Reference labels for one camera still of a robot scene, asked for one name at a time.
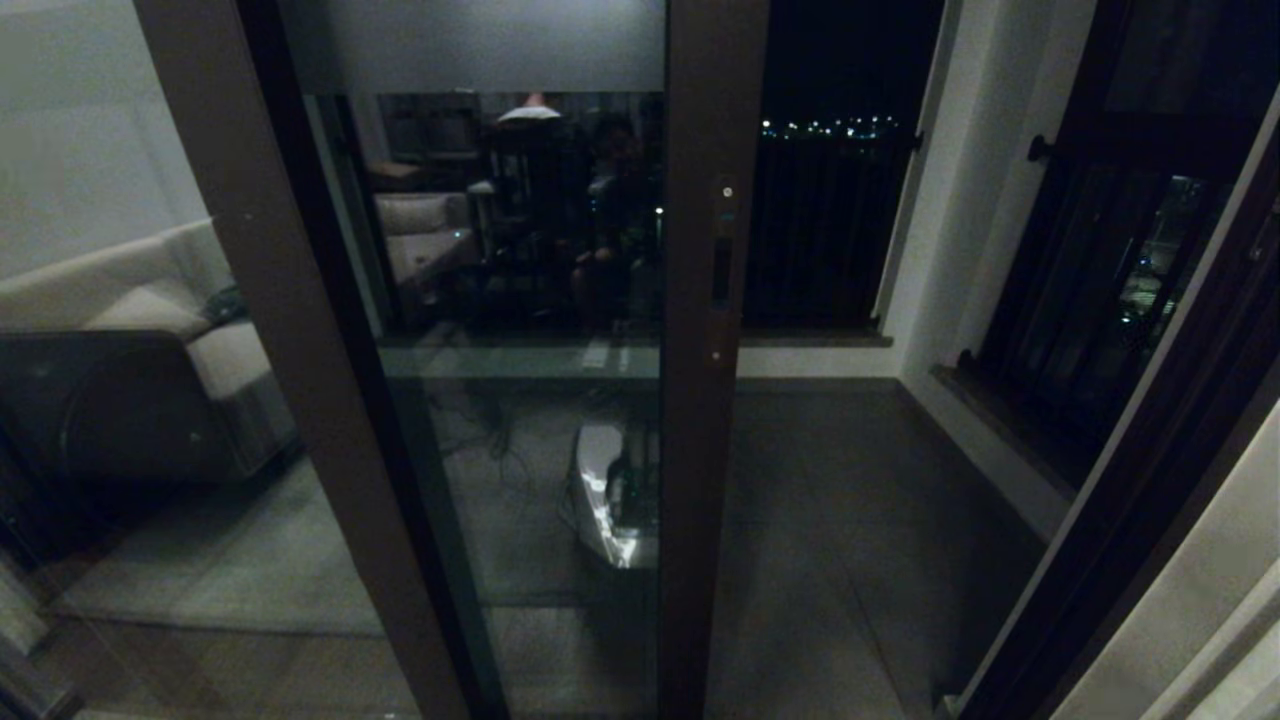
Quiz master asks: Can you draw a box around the small dark cloth item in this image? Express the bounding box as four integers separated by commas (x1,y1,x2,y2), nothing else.
204,285,250,327

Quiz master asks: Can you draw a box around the brown framed fixed glass panel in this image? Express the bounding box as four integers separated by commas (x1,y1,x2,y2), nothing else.
0,0,511,720

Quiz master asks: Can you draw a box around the dark outer door frame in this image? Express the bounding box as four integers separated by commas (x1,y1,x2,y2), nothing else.
955,100,1280,720

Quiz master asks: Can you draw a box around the beige sofa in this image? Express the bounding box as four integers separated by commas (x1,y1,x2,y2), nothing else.
0,220,298,488

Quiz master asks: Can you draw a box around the brown framed glass sliding door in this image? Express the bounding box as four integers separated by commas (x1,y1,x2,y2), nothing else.
275,0,771,720

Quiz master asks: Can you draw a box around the black metal balcony railing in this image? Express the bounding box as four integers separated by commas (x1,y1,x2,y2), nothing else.
740,118,923,327

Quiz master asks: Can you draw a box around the beige sofa cushion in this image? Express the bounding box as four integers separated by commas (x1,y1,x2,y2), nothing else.
82,287,214,341

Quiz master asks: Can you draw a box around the grey rug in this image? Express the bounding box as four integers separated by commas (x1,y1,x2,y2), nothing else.
45,455,386,638

